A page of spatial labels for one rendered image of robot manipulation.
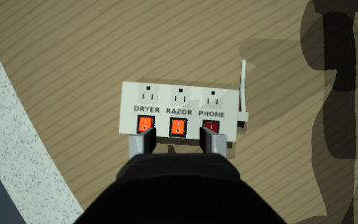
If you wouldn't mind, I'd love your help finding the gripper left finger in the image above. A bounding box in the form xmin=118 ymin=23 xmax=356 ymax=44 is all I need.
xmin=129 ymin=127 xmax=156 ymax=160

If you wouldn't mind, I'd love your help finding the white power strip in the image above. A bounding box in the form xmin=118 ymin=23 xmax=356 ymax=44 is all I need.
xmin=119 ymin=60 xmax=249 ymax=142

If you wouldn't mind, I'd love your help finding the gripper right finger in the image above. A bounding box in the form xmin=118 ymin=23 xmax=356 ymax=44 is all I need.
xmin=199 ymin=127 xmax=227 ymax=159

